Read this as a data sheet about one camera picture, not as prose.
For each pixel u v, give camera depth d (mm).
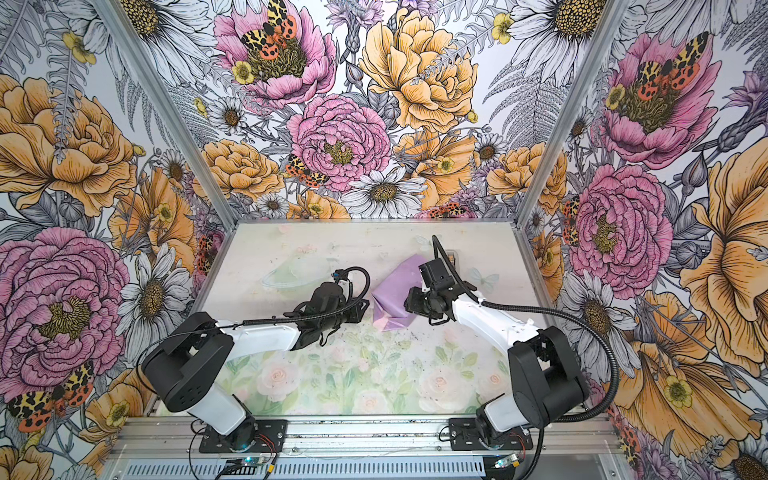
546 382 431
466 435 738
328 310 714
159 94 853
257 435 730
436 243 673
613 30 736
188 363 456
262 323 593
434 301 662
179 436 762
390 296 925
